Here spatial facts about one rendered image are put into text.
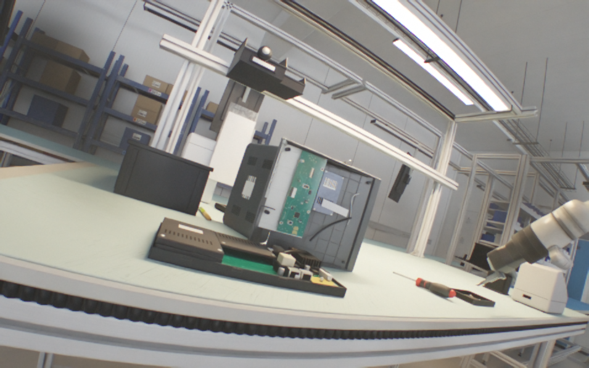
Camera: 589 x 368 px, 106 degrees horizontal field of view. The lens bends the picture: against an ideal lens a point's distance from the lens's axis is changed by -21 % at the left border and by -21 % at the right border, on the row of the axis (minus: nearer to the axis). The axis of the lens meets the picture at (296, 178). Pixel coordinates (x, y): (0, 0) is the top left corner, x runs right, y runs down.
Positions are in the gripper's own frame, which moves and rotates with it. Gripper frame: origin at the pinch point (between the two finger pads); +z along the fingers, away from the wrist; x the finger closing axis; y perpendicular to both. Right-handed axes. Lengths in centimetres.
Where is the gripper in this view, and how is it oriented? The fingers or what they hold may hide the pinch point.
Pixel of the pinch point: (478, 285)
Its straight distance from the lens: 79.1
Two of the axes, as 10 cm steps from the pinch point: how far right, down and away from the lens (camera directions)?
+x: -8.5, -3.1, -4.3
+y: -0.8, -7.2, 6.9
